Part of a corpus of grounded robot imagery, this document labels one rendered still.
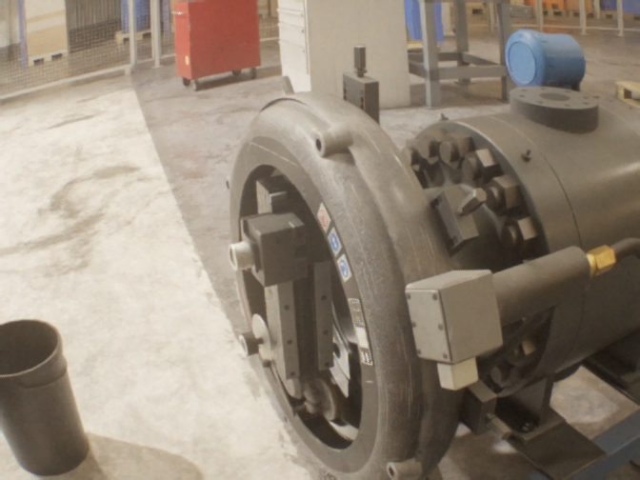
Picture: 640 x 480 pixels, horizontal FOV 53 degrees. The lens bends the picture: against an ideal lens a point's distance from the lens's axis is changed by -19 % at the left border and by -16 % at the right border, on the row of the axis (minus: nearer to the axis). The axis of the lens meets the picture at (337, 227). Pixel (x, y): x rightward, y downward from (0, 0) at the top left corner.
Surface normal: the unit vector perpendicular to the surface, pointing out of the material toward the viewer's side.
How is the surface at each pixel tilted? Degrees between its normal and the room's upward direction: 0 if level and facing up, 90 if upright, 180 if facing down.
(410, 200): 44
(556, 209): 50
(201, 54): 90
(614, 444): 0
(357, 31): 90
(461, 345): 67
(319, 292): 94
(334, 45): 90
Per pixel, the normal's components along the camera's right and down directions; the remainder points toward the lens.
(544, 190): 0.26, -0.47
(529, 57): -0.90, 0.22
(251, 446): -0.05, -0.92
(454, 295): 0.38, -0.06
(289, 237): 0.44, 0.38
